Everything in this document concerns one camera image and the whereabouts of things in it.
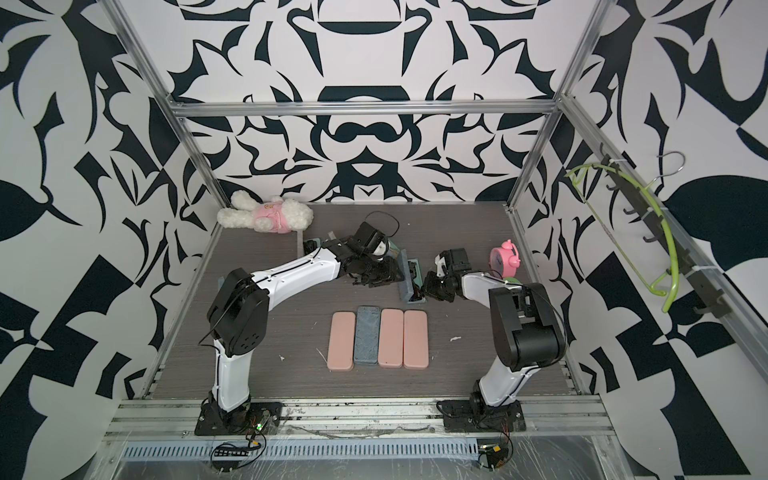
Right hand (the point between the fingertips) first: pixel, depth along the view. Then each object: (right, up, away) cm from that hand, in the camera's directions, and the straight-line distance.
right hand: (422, 283), depth 96 cm
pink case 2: (-3, -14, -11) cm, 18 cm away
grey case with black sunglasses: (-38, +12, +8) cm, 40 cm away
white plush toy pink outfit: (-49, +22, +9) cm, 54 cm away
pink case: (-11, -14, -11) cm, 21 cm away
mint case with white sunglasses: (-17, -12, -11) cm, 23 cm away
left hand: (-8, +4, -9) cm, 12 cm away
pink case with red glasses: (-24, -14, -12) cm, 30 cm away
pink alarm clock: (+25, +7, -3) cm, 26 cm away
